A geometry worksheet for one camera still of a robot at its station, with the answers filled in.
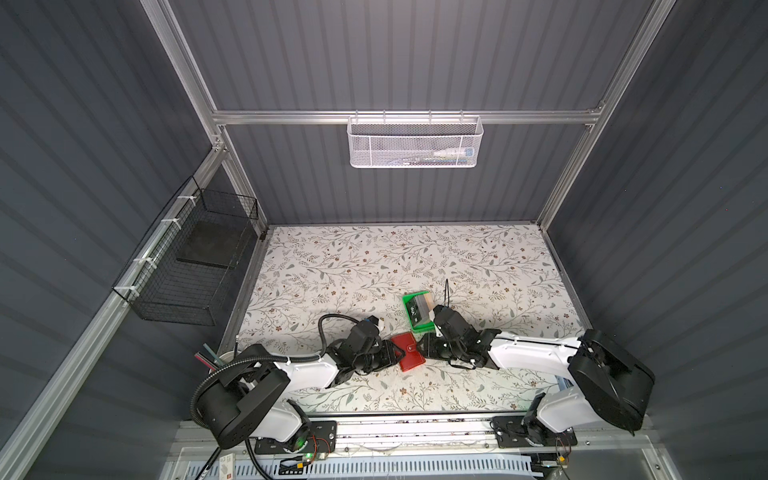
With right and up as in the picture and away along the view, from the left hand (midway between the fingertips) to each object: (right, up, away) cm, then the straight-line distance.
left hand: (405, 356), depth 84 cm
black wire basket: (-56, +25, -11) cm, 63 cm away
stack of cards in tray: (+5, +13, +8) cm, 16 cm away
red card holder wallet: (+2, -1, +2) cm, 3 cm away
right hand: (+5, +1, +2) cm, 5 cm away
